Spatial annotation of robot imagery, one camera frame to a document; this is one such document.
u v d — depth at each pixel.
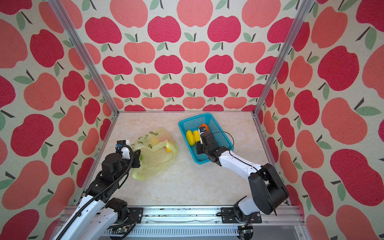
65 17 0.73
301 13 0.72
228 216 0.73
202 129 0.78
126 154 0.66
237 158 0.55
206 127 1.08
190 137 0.99
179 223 0.73
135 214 0.75
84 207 0.48
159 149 0.84
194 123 1.08
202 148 0.79
